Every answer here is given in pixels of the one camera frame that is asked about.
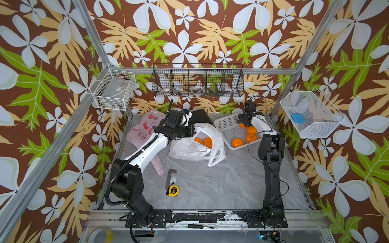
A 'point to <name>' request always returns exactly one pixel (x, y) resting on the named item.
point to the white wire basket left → (113, 89)
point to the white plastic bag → (187, 149)
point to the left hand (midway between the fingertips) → (198, 128)
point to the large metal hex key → (168, 177)
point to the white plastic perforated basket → (227, 129)
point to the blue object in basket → (298, 118)
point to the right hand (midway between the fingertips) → (243, 119)
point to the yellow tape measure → (173, 191)
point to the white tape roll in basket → (197, 89)
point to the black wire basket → (197, 80)
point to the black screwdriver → (199, 226)
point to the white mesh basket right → (310, 114)
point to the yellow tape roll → (109, 235)
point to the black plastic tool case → (199, 116)
